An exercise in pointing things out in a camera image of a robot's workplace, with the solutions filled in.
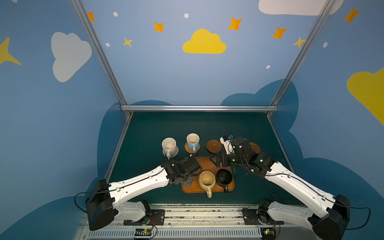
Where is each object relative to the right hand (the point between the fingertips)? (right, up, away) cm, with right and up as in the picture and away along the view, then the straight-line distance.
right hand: (217, 155), depth 75 cm
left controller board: (-38, -38, -2) cm, 54 cm away
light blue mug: (-13, +5, +22) cm, 26 cm away
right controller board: (+25, -39, -2) cm, 46 cm away
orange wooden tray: (-6, -3, -7) cm, 9 cm away
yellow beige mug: (-5, -17, +11) cm, 20 cm away
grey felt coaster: (-24, -3, +23) cm, 33 cm away
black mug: (+6, -15, +11) cm, 19 cm away
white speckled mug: (-29, +3, +22) cm, 36 cm away
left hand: (-15, -11, +3) cm, 19 cm away
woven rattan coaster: (-16, 0, +24) cm, 29 cm away
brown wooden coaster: (+31, +1, +27) cm, 41 cm away
